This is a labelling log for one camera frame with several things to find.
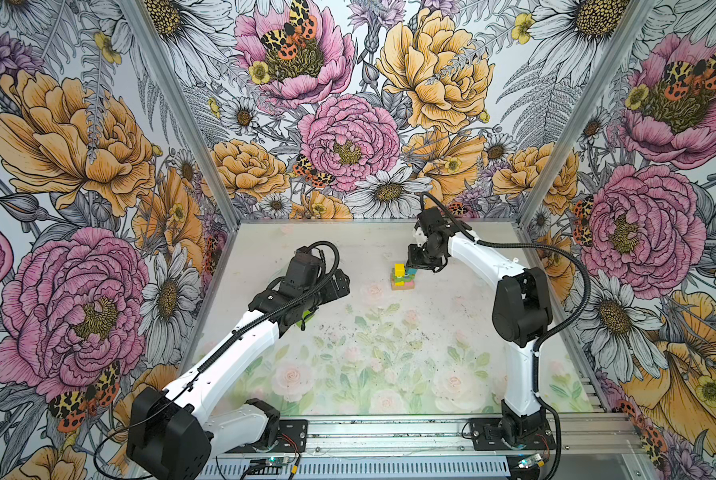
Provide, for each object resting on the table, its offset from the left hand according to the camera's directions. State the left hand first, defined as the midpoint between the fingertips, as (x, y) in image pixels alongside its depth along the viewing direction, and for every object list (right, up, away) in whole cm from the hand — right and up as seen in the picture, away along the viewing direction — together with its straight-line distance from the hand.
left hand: (334, 293), depth 81 cm
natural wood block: (+21, -1, +21) cm, 29 cm away
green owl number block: (+21, +2, +19) cm, 28 cm away
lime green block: (-6, -3, -12) cm, 13 cm away
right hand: (+23, +5, +15) cm, 28 cm away
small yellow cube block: (+19, +5, +16) cm, 26 cm away
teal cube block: (+23, +5, +16) cm, 29 cm away
